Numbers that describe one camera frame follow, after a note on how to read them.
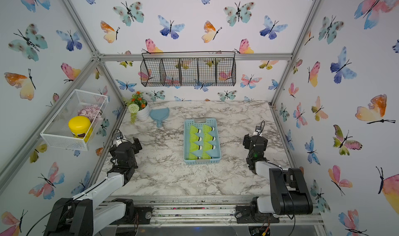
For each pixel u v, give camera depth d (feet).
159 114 3.77
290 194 1.41
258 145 2.23
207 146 3.11
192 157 2.90
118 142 2.36
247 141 2.72
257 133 2.54
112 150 2.43
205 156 2.92
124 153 2.09
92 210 1.44
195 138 3.21
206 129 3.33
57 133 1.94
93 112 2.27
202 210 2.49
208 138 3.21
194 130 3.34
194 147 3.06
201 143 3.18
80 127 2.08
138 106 3.31
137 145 2.67
